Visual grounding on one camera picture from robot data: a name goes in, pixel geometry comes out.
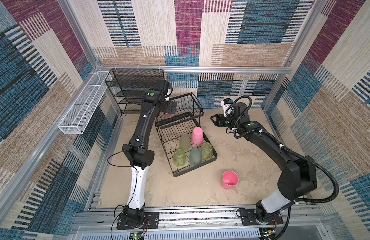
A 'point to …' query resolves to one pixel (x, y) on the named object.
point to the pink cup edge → (197, 136)
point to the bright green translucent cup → (207, 151)
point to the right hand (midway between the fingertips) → (214, 119)
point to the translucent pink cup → (167, 115)
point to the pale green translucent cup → (185, 142)
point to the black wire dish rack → (189, 109)
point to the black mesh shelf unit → (128, 85)
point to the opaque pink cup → (229, 180)
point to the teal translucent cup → (195, 156)
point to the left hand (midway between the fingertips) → (167, 105)
